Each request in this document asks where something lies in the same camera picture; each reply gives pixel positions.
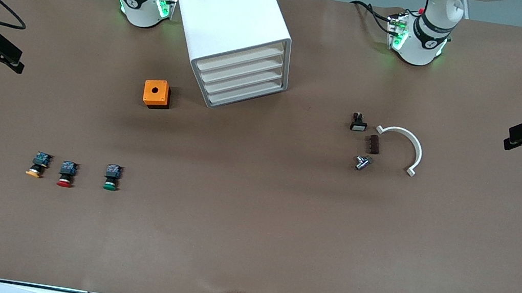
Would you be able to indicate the yellow push button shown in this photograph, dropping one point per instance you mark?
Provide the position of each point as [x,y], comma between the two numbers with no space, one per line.
[38,165]

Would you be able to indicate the white drawer cabinet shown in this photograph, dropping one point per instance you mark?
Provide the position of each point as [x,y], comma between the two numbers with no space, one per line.
[230,7]

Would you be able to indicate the small silver black connector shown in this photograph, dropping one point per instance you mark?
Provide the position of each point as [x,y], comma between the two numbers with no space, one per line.
[362,162]

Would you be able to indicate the white plastic drawer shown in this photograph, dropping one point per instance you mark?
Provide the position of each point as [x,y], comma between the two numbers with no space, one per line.
[242,70]
[245,94]
[243,82]
[241,56]

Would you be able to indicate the black white switch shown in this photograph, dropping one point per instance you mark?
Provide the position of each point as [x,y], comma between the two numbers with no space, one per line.
[358,123]

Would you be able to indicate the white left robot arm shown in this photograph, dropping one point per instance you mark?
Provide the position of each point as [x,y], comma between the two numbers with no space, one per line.
[421,46]

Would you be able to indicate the green push button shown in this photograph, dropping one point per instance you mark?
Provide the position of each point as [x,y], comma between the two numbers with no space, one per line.
[112,177]

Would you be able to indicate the red push button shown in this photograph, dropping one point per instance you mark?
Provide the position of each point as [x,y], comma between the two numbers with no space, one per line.
[66,173]

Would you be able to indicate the orange box with hole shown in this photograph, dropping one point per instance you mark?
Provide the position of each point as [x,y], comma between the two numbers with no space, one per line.
[155,92]

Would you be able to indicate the white curved bracket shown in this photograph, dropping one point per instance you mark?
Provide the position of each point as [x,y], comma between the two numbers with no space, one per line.
[416,149]

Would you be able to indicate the brown terminal block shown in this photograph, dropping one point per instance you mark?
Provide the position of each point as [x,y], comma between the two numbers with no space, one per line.
[372,144]

